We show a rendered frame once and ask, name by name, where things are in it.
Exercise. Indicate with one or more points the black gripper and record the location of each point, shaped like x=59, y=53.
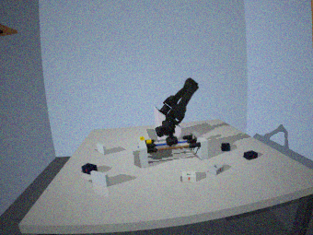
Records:
x=172, y=140

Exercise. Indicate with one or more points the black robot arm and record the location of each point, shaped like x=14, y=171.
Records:
x=177, y=109

